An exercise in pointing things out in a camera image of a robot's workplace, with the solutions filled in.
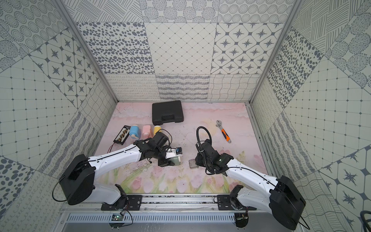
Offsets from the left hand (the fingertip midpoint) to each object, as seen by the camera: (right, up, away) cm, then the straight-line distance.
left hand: (176, 159), depth 81 cm
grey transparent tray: (+9, -5, +6) cm, 12 cm away
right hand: (+13, -1, +1) cm, 13 cm away
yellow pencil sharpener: (-15, +16, +14) cm, 26 cm away
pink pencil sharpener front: (-21, +13, +13) cm, 28 cm away
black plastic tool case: (-10, +27, +27) cm, 40 cm away
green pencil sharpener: (0, 0, -3) cm, 3 cm away
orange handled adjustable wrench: (+32, +13, +20) cm, 40 cm away
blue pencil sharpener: (-29, +14, +14) cm, 35 cm away
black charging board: (-39, +10, +17) cm, 44 cm away
